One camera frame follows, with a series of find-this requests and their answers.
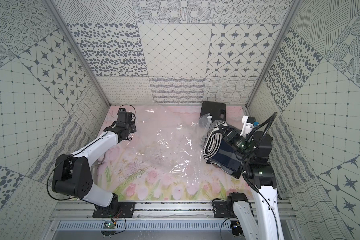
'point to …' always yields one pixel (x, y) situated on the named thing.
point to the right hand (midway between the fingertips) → (218, 128)
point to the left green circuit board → (109, 224)
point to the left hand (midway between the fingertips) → (133, 124)
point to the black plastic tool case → (218, 110)
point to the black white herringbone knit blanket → (214, 138)
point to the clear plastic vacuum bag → (171, 138)
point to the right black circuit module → (236, 227)
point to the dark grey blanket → (227, 159)
